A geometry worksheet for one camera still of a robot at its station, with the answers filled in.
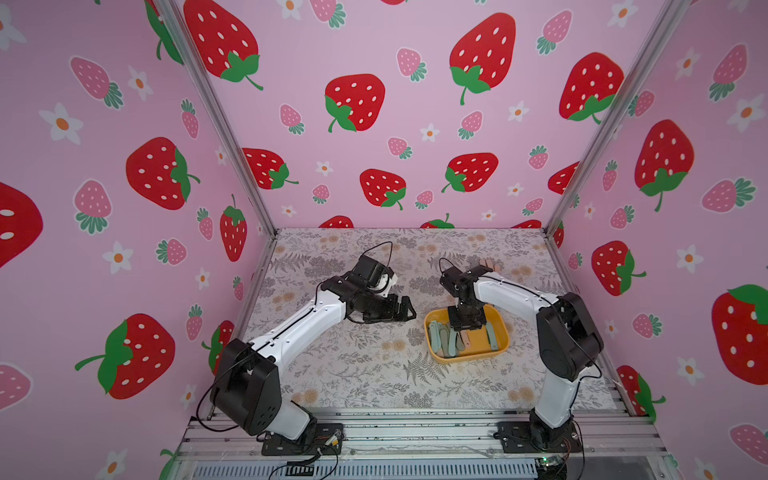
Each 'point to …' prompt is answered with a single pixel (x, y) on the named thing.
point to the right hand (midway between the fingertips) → (476, 325)
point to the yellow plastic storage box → (444, 344)
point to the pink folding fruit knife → (490, 263)
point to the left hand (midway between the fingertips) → (405, 315)
